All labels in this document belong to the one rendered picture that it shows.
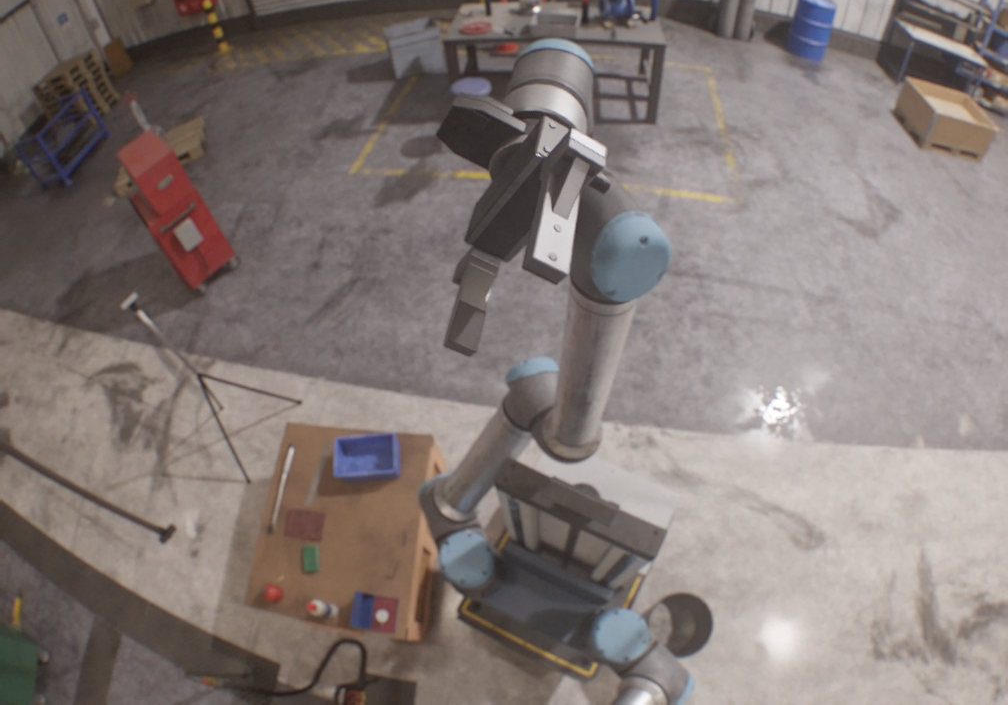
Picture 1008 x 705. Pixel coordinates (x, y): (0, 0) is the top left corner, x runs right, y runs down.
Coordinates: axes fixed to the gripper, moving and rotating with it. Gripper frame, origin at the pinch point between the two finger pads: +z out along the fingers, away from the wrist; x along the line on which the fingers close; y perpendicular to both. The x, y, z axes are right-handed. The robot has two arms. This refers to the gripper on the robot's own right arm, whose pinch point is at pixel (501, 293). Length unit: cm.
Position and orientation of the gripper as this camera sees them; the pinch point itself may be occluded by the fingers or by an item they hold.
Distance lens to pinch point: 37.6
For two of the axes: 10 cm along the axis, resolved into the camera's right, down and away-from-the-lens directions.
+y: 8.7, 3.9, 3.1
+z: -1.9, 8.4, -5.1
